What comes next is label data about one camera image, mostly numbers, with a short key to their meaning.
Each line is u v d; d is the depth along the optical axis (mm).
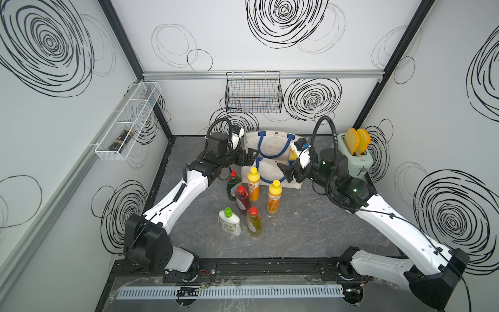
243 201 800
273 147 974
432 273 390
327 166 473
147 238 404
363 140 894
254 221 729
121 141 665
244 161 688
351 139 913
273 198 772
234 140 680
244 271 753
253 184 807
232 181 843
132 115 805
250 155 694
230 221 732
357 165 889
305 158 568
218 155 594
